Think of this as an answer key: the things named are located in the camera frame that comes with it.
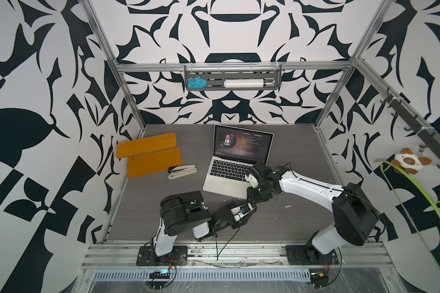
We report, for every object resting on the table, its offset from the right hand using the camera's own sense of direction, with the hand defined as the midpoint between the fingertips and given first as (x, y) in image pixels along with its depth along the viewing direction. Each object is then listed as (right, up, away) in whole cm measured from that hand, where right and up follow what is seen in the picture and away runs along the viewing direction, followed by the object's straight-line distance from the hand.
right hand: (246, 198), depth 85 cm
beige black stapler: (-35, +10, +12) cm, 38 cm away
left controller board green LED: (-35, -26, -12) cm, 46 cm away
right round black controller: (+26, -27, -14) cm, 40 cm away
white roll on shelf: (0, +54, +5) cm, 55 cm away
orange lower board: (-48, +14, +17) cm, 53 cm away
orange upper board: (-51, +24, +15) cm, 58 cm away
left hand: (-1, -3, +2) cm, 4 cm away
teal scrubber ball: (-23, +55, +7) cm, 60 cm away
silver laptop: (-4, +21, +15) cm, 26 cm away
